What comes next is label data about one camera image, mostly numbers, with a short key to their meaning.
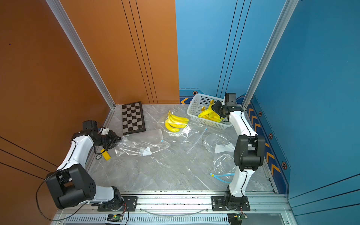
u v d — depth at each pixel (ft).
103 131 2.38
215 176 2.59
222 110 2.61
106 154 2.94
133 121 3.46
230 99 2.37
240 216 2.28
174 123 3.41
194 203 2.48
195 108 3.76
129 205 2.41
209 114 3.36
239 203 2.21
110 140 2.40
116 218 2.35
